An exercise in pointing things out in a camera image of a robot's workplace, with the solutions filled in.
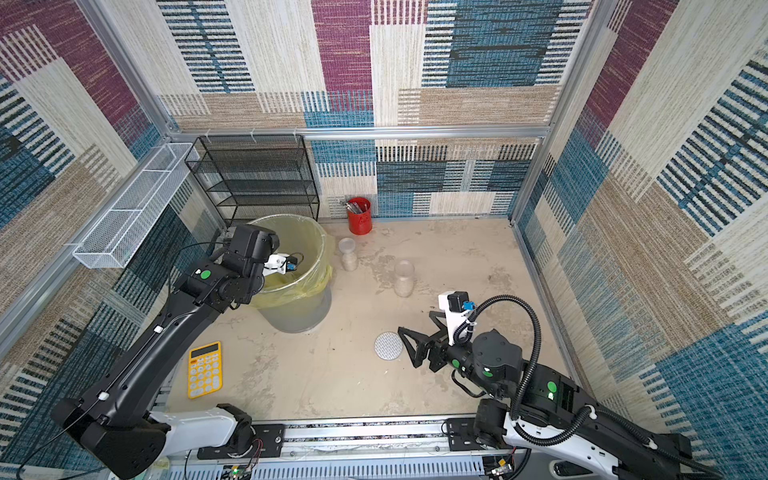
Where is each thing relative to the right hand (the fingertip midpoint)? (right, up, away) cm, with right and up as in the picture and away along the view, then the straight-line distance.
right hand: (418, 327), depth 64 cm
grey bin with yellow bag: (-28, +4, +11) cm, 30 cm away
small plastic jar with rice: (-20, +13, +39) cm, 45 cm away
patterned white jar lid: (-6, -11, +24) cm, 27 cm away
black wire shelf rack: (-53, +43, +45) cm, 81 cm away
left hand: (-43, +17, +6) cm, 46 cm away
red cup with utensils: (-16, +29, +45) cm, 55 cm away
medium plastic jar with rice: (-1, +5, +35) cm, 36 cm away
